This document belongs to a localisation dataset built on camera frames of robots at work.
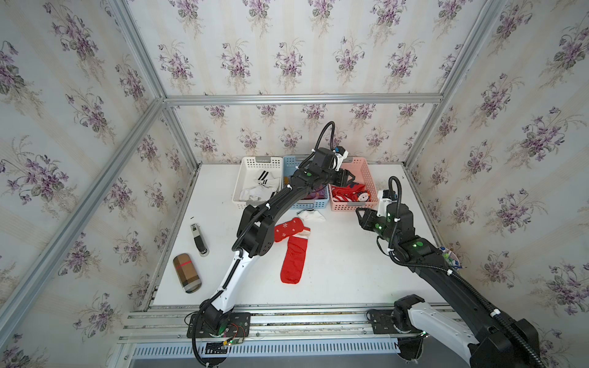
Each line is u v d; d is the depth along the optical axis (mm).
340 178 800
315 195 994
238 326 720
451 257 782
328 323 748
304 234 938
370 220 702
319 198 981
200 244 866
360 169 1181
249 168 1171
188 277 802
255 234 596
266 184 1075
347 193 1045
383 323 731
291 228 944
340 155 819
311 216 983
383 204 715
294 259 877
